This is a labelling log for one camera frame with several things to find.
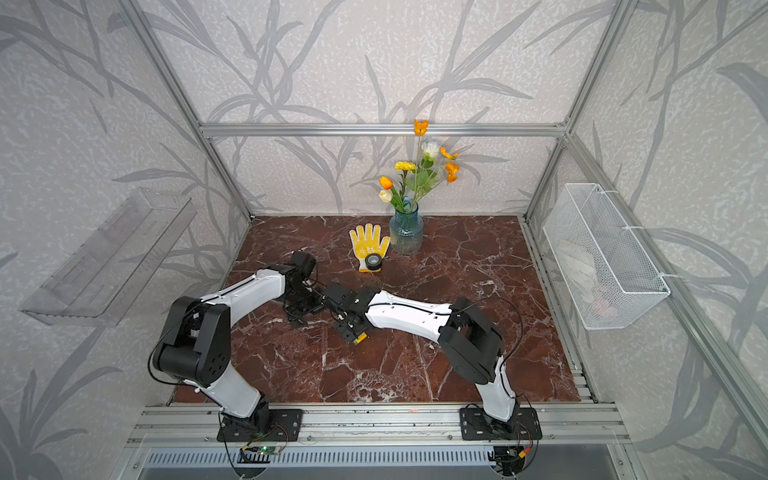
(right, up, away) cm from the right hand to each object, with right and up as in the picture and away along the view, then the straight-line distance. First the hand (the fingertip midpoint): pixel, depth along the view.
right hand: (349, 326), depth 85 cm
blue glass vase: (+17, +28, +17) cm, 37 cm away
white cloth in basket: (+62, +18, -8) cm, 65 cm away
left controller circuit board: (-16, -25, -15) cm, 33 cm away
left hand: (-8, +3, +5) cm, 10 cm away
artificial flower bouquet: (+26, +50, +14) cm, 58 cm away
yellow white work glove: (+2, +25, +27) cm, 37 cm away
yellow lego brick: (+4, -2, -5) cm, 6 cm away
